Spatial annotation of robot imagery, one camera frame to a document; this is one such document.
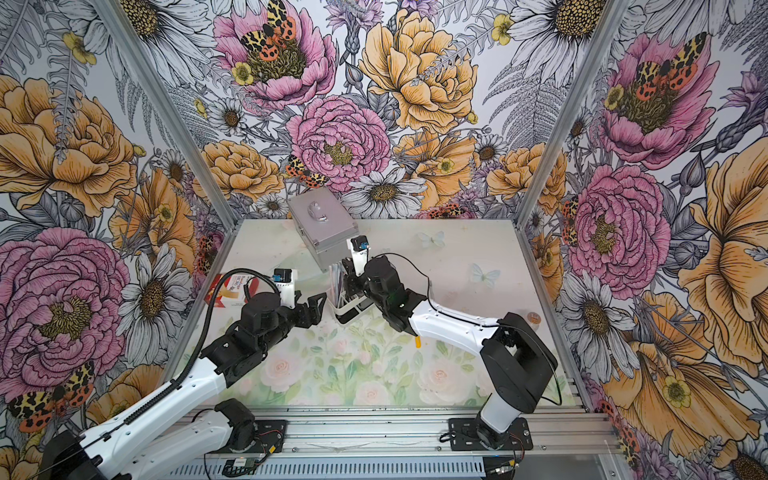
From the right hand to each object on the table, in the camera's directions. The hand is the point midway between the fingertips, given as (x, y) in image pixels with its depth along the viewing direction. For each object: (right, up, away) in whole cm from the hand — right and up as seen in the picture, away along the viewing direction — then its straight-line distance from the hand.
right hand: (344, 267), depth 81 cm
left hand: (-8, -9, -1) cm, 12 cm away
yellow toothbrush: (+21, -23, +9) cm, 32 cm away
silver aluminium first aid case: (-10, +12, +21) cm, 26 cm away
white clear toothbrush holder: (0, -12, +5) cm, 13 cm away
